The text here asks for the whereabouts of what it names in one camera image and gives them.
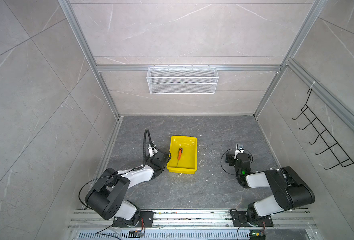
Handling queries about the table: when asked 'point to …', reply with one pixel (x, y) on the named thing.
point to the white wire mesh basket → (182, 80)
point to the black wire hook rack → (343, 159)
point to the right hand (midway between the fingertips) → (236, 151)
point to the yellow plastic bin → (184, 151)
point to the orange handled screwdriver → (179, 154)
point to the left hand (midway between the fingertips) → (158, 149)
